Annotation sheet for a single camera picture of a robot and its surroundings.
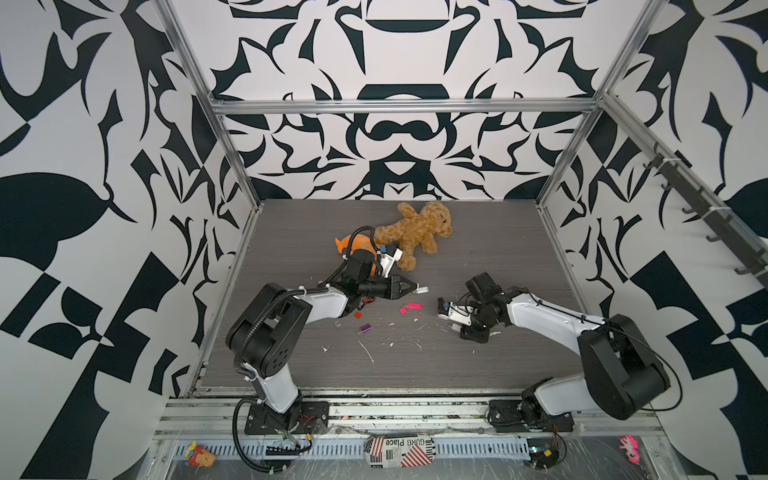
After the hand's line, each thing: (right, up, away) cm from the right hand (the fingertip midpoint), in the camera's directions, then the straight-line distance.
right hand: (464, 319), depth 90 cm
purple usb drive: (-30, -2, -1) cm, 30 cm away
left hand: (-15, +12, -5) cm, 20 cm away
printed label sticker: (-20, -23, -22) cm, 38 cm away
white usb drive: (-11, +8, +6) cm, 15 cm away
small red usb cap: (-32, +1, +1) cm, 32 cm away
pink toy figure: (+34, -23, -20) cm, 46 cm away
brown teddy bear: (-13, +28, +13) cm, 33 cm away
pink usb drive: (-14, +3, +3) cm, 15 cm away
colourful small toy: (-65, -24, -23) cm, 73 cm away
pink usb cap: (-18, +2, +1) cm, 18 cm away
